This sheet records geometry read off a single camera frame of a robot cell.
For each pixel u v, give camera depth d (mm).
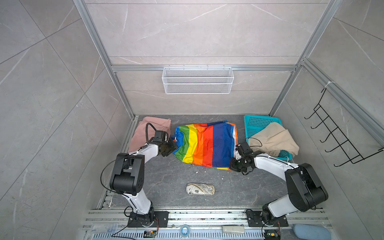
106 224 712
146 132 745
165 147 833
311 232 684
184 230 710
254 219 729
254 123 1105
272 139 972
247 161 672
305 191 442
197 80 1002
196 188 798
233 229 674
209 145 980
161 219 734
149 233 707
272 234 700
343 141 623
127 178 475
